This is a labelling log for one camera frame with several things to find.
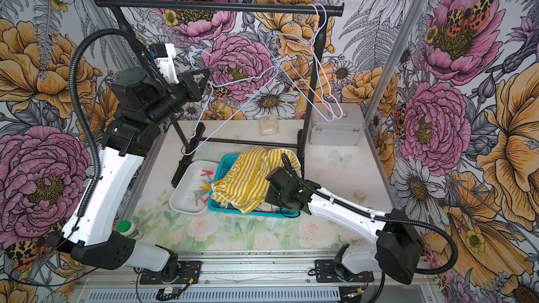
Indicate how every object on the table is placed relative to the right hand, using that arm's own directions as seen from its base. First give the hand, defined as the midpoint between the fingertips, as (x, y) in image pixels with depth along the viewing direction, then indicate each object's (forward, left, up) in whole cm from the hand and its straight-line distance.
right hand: (270, 201), depth 80 cm
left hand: (+17, +14, +42) cm, 48 cm away
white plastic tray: (+8, +35, -10) cm, 38 cm away
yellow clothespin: (+12, +29, -10) cm, 33 cm away
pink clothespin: (+7, +32, -10) cm, 34 cm away
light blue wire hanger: (+57, -4, +21) cm, 61 cm away
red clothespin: (+20, +29, -9) cm, 36 cm away
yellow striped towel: (+6, +10, +3) cm, 12 cm away
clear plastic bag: (+48, 0, -7) cm, 48 cm away
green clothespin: (+9, +31, -7) cm, 33 cm away
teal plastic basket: (-1, +1, -6) cm, 6 cm away
